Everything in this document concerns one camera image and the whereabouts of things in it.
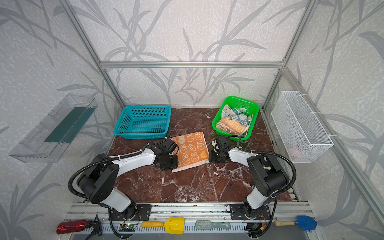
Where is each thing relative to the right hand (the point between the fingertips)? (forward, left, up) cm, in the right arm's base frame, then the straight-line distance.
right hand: (209, 154), depth 94 cm
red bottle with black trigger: (-37, +60, +5) cm, 71 cm away
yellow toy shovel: (-37, +17, +2) cm, 41 cm away
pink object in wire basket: (-9, -41, +20) cm, 46 cm away
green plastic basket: (+42, -23, +4) cm, 48 cm away
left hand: (-7, +18, +2) cm, 19 cm away
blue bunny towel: (+31, -21, +3) cm, 37 cm away
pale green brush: (-37, +3, +2) cm, 37 cm away
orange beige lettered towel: (+16, -14, +7) cm, 23 cm away
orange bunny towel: (+3, +11, -1) cm, 11 cm away
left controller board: (-38, +41, -2) cm, 56 cm away
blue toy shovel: (-36, -46, 0) cm, 58 cm away
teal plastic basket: (+26, +48, -1) cm, 55 cm away
